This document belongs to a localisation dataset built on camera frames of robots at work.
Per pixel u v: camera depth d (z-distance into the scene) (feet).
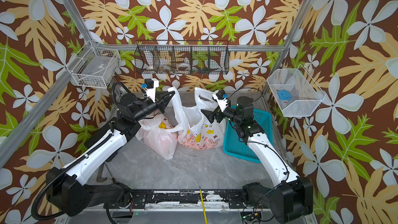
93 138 2.97
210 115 2.10
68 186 1.27
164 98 2.04
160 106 1.96
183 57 3.20
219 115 2.10
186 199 2.46
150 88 1.89
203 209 2.39
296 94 2.75
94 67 2.81
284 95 2.76
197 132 2.30
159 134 2.68
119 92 4.03
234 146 3.05
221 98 1.97
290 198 1.27
